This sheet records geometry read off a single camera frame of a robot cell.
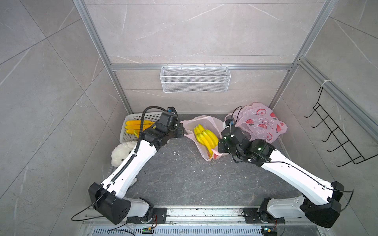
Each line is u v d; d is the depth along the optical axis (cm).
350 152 62
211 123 78
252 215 73
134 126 98
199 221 73
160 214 73
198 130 98
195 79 101
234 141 50
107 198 38
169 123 55
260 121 104
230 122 61
